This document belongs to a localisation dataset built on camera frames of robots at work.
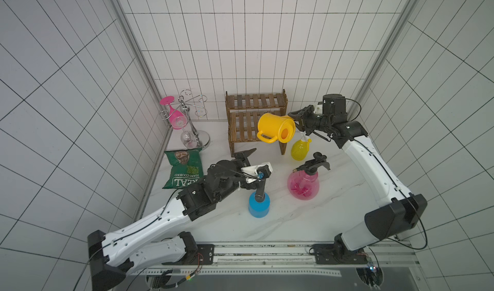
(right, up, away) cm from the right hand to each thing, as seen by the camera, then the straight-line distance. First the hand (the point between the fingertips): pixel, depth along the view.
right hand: (279, 115), depth 73 cm
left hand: (-10, -17, -6) cm, 21 cm away
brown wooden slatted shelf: (-15, +6, +34) cm, 37 cm away
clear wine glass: (-42, -10, +21) cm, 48 cm away
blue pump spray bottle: (-8, -35, +2) cm, 36 cm away
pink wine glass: (-43, -1, +9) cm, 44 cm away
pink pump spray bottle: (+13, -29, +11) cm, 34 cm away
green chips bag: (-42, -24, +19) cm, 52 cm away
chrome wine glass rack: (-39, -10, +37) cm, 55 cm away
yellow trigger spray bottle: (+16, -15, +28) cm, 36 cm away
